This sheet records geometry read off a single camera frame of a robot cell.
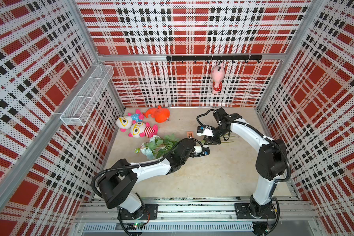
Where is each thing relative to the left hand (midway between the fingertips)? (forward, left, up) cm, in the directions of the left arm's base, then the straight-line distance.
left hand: (194, 137), depth 85 cm
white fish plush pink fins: (+12, +36, -8) cm, 39 cm away
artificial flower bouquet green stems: (-8, +23, +1) cm, 24 cm away
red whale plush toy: (+26, +24, -9) cm, 37 cm away
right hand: (0, -9, -3) cm, 9 cm away
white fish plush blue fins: (+19, +50, -9) cm, 54 cm away
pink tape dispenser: (+9, +2, -10) cm, 14 cm away
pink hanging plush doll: (+34, -15, +19) cm, 42 cm away
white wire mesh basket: (+17, +70, +8) cm, 72 cm away
